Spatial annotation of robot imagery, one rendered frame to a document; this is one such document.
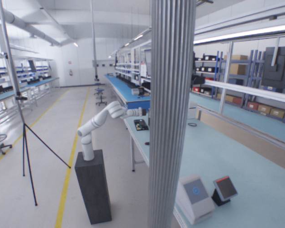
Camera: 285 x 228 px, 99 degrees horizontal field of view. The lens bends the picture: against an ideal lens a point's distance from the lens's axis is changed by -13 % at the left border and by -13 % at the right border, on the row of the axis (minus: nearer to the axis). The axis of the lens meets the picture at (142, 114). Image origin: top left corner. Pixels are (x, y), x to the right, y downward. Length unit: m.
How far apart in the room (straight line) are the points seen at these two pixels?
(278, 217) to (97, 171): 1.26
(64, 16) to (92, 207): 6.26
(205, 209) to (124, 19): 6.59
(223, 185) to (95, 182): 1.08
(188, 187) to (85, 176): 0.96
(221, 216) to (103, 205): 1.20
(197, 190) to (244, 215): 0.28
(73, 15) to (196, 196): 6.59
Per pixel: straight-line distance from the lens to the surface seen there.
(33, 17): 6.95
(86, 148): 1.33
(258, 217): 0.95
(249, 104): 4.90
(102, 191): 1.56
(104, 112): 1.01
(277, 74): 2.60
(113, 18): 6.66
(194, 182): 0.77
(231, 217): 0.89
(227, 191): 0.86
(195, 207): 0.74
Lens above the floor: 1.67
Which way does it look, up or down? 20 degrees down
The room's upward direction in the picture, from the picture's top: straight up
